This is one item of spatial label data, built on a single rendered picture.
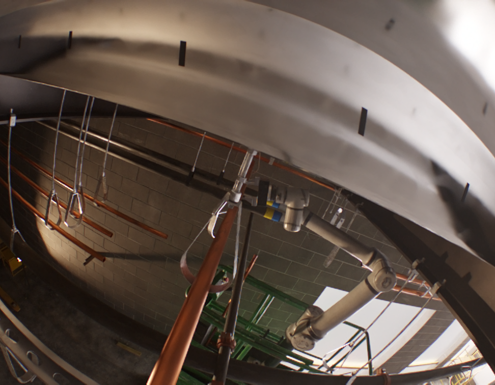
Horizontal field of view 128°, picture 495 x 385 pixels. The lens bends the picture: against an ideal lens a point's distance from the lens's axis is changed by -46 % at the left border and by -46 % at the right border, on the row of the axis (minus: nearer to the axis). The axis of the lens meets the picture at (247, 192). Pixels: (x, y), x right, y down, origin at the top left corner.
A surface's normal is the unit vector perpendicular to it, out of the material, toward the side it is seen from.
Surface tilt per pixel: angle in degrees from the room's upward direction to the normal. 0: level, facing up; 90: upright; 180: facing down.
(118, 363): 0
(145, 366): 0
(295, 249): 90
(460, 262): 90
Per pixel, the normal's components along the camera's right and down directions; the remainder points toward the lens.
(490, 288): -0.93, -0.37
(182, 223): -0.08, 0.27
